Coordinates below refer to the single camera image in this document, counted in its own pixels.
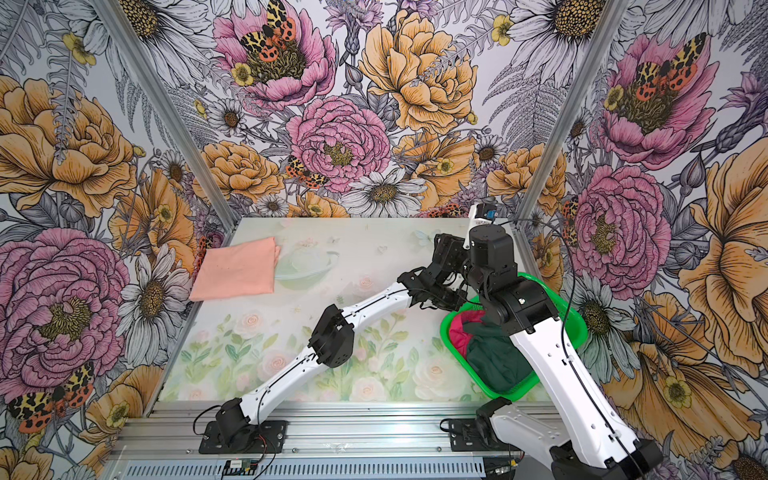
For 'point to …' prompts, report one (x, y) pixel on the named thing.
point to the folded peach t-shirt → (236, 269)
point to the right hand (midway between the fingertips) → (446, 247)
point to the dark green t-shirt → (495, 356)
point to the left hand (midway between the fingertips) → (469, 313)
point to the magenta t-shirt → (459, 337)
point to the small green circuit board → (241, 467)
